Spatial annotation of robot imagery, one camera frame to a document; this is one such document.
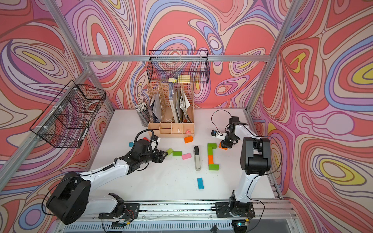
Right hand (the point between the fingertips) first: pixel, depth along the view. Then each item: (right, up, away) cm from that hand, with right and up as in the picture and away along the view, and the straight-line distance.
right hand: (227, 144), depth 97 cm
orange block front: (-12, -9, -6) cm, 16 cm away
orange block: (-26, +3, +4) cm, 27 cm away
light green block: (-39, -4, -2) cm, 39 cm away
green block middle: (-33, -5, -2) cm, 34 cm away
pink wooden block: (-28, -7, -4) cm, 29 cm away
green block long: (-11, 0, -1) cm, 11 cm away
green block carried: (-12, -4, -2) cm, 13 cm away
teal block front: (-19, -20, -14) cm, 31 cm away
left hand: (-40, -3, -10) cm, 42 cm away
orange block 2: (-4, -1, +1) cm, 5 cm away
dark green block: (-10, -13, -8) cm, 18 cm away
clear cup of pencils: (-57, +24, -1) cm, 62 cm away
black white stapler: (-20, -10, -8) cm, 24 cm away
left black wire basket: (-90, +16, -22) cm, 94 cm away
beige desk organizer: (-37, +24, -8) cm, 44 cm away
